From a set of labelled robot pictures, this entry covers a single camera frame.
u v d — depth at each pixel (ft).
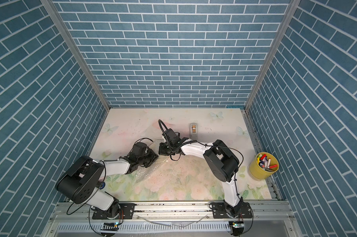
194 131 3.34
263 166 2.56
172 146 2.39
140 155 2.44
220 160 1.72
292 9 2.36
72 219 2.37
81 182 1.47
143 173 2.84
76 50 2.84
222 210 2.43
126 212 2.40
